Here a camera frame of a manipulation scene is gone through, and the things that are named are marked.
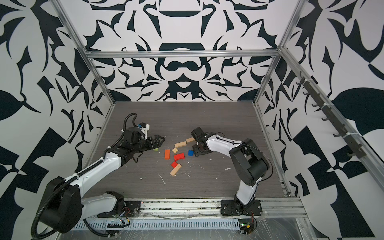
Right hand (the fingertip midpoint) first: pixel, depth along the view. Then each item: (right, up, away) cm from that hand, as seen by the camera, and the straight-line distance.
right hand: (200, 149), depth 93 cm
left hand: (-23, +9, -9) cm, 26 cm away
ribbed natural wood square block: (-16, 0, 0) cm, 16 cm away
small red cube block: (-16, -8, -5) cm, 18 cm away
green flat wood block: (-23, +4, -19) cm, 30 cm away
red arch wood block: (-13, -3, -3) cm, 14 cm away
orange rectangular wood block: (-20, -2, -1) cm, 21 cm away
